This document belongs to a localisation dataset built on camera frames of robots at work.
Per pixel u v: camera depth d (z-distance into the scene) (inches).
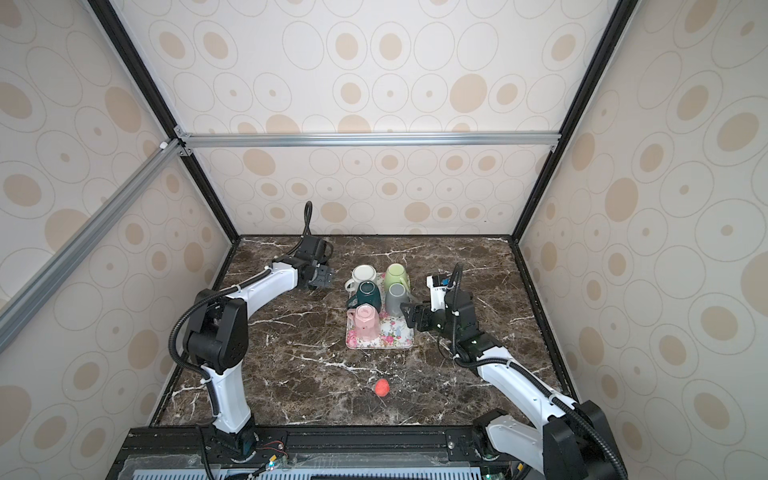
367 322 33.4
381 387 31.5
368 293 35.3
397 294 35.5
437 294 28.7
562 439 15.7
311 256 30.2
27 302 20.5
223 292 20.9
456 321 24.2
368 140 36.4
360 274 39.1
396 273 38.0
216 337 20.0
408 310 29.3
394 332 37.0
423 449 29.8
